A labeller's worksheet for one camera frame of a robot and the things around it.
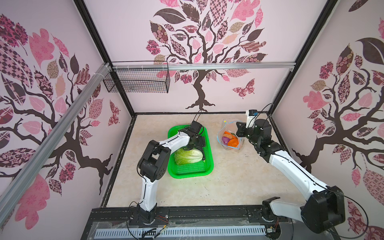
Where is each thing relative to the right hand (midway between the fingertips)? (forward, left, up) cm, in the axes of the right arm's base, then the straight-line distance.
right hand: (238, 120), depth 80 cm
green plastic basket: (-16, +21, -27) cm, 38 cm away
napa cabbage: (-12, +32, -17) cm, 38 cm away
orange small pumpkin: (-4, +1, -16) cm, 17 cm away
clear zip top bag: (+4, +3, -21) cm, 21 cm away
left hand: (-1, +21, -23) cm, 31 cm away
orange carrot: (+8, +2, -22) cm, 24 cm away
